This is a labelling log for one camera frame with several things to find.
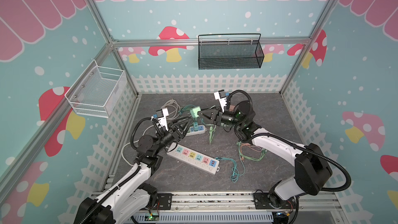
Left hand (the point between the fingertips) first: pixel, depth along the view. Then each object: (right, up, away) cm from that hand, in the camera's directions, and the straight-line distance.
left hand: (193, 122), depth 65 cm
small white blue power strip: (+3, -7, +32) cm, 33 cm away
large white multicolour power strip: (-1, -22, +20) cm, 30 cm away
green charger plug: (+1, +5, 0) cm, 5 cm away
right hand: (+3, +4, +1) cm, 5 cm away
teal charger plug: (0, -5, +29) cm, 29 cm away
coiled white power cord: (-17, +6, +46) cm, 49 cm away
